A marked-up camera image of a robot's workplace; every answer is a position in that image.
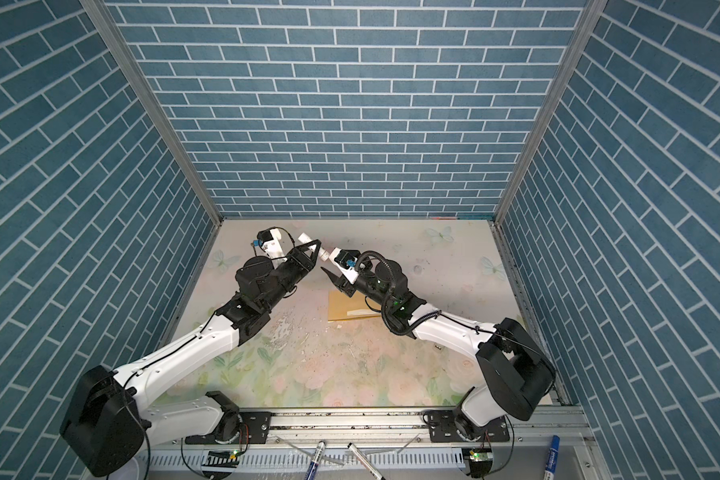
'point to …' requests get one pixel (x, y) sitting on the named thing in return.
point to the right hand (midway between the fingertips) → (329, 254)
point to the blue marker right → (551, 464)
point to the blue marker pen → (312, 469)
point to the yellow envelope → (339, 304)
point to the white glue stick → (322, 253)
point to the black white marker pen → (367, 463)
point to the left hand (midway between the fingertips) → (322, 244)
